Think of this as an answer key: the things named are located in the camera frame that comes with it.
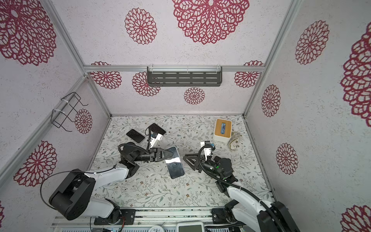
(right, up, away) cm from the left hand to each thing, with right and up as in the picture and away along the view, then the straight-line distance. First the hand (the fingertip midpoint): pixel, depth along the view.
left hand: (172, 156), depth 70 cm
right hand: (+6, 0, -2) cm, 7 cm away
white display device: (+9, -33, -3) cm, 34 cm away
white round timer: (-7, -34, -2) cm, 35 cm away
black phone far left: (-31, +8, +39) cm, 50 cm away
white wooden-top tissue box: (+35, +12, +38) cm, 53 cm away
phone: (+1, -3, -2) cm, 4 cm away
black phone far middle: (-17, +14, +41) cm, 46 cm away
